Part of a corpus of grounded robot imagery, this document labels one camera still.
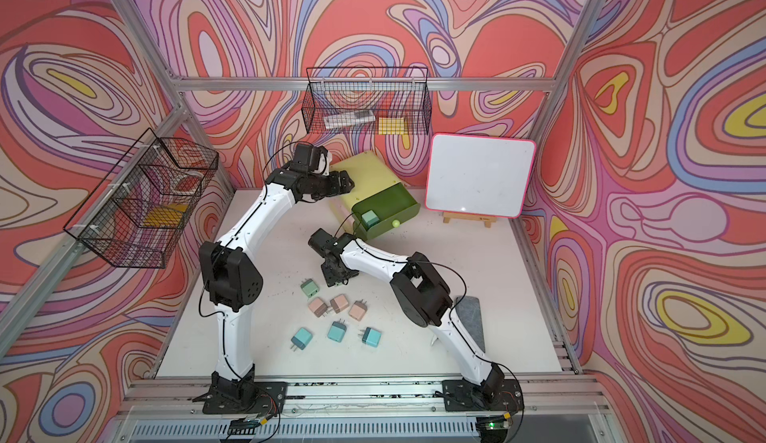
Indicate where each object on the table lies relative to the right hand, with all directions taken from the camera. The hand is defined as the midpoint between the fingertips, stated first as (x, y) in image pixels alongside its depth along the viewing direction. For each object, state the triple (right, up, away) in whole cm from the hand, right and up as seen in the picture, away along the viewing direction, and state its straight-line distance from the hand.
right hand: (342, 282), depth 94 cm
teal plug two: (0, -11, -11) cm, 16 cm away
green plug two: (+9, +21, -6) cm, 23 cm away
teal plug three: (+10, -12, -13) cm, 20 cm away
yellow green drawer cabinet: (+10, +34, -1) cm, 35 cm away
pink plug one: (-6, -6, -7) cm, 11 cm away
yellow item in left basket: (-40, +21, -23) cm, 51 cm away
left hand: (+2, +31, -4) cm, 31 cm away
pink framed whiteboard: (+46, +35, +6) cm, 58 cm away
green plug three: (-9, -1, -4) cm, 10 cm away
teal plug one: (-9, -13, -13) cm, 20 cm away
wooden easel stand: (+51, +20, +10) cm, 55 cm away
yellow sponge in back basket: (+16, +49, -3) cm, 52 cm away
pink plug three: (+6, -6, -8) cm, 12 cm away
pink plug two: (0, -5, -7) cm, 9 cm away
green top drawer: (+13, +23, -4) cm, 26 cm away
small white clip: (+27, -13, -14) cm, 33 cm away
